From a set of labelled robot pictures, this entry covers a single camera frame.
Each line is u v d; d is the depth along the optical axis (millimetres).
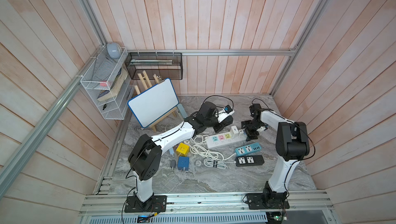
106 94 780
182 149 858
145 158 467
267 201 676
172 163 854
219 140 929
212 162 837
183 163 816
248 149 886
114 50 822
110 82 759
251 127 856
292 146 529
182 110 1032
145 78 837
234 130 917
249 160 853
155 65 954
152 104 1046
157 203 730
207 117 650
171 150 876
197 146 923
